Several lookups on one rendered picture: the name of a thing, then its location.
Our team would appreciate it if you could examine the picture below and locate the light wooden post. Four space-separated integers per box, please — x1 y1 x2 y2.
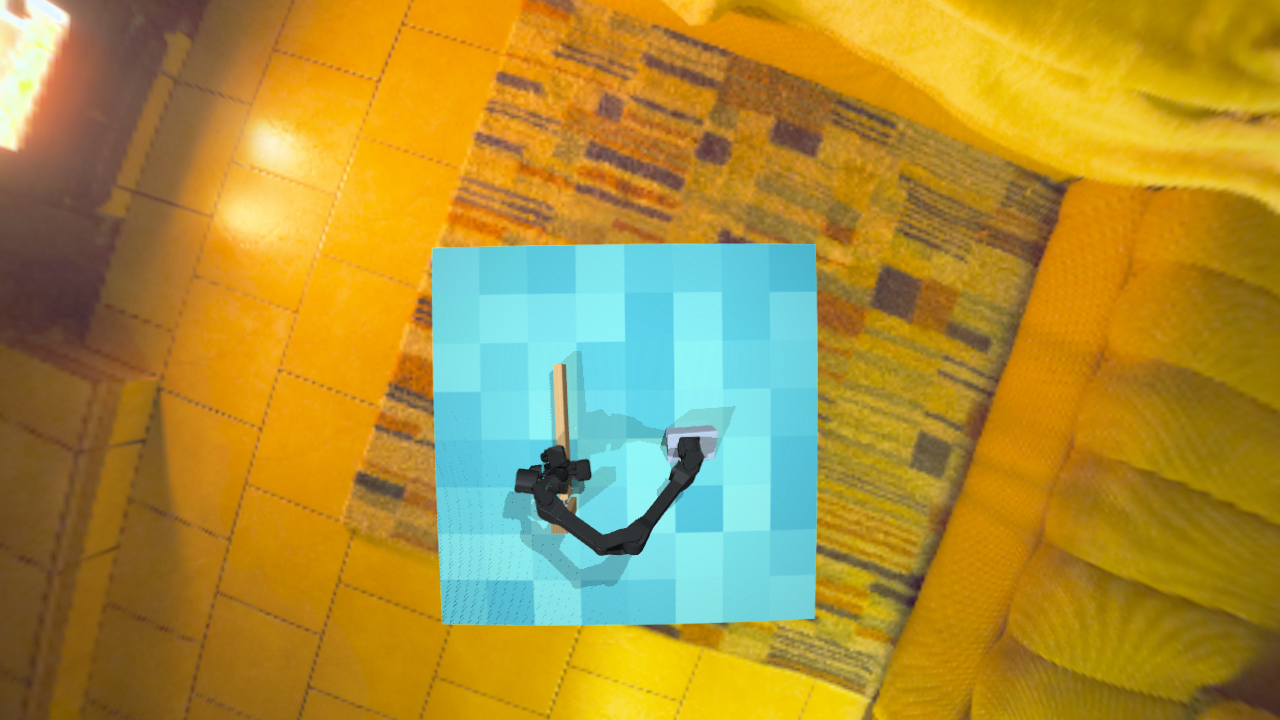
550 497 577 534

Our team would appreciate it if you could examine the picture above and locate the wooden plank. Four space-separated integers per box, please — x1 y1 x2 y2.
553 364 573 505

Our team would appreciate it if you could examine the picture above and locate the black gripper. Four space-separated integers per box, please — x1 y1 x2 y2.
529 459 591 482

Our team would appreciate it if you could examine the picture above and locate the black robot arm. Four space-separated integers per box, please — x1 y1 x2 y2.
515 437 705 556

